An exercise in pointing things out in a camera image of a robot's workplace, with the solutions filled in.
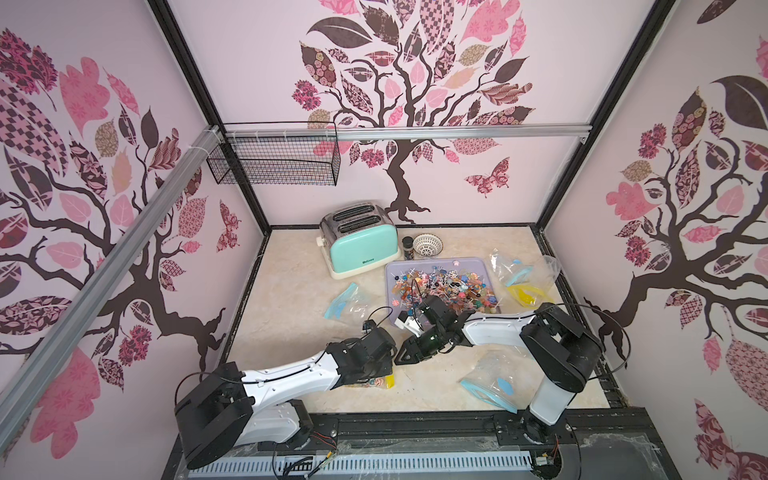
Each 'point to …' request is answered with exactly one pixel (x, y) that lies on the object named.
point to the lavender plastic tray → (395, 268)
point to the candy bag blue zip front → (508, 269)
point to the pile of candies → (465, 289)
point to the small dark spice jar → (407, 243)
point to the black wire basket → (279, 154)
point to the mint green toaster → (357, 238)
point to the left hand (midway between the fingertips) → (388, 370)
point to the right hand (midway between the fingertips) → (399, 359)
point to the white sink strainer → (428, 245)
